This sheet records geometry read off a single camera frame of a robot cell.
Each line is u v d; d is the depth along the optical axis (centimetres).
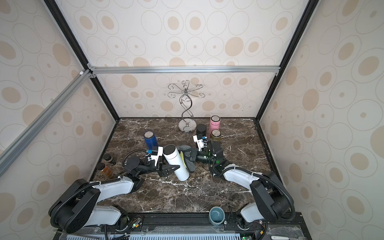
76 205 43
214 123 90
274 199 43
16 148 53
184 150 74
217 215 76
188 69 89
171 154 62
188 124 113
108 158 87
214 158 65
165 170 65
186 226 73
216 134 83
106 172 86
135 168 61
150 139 84
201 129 87
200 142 75
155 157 65
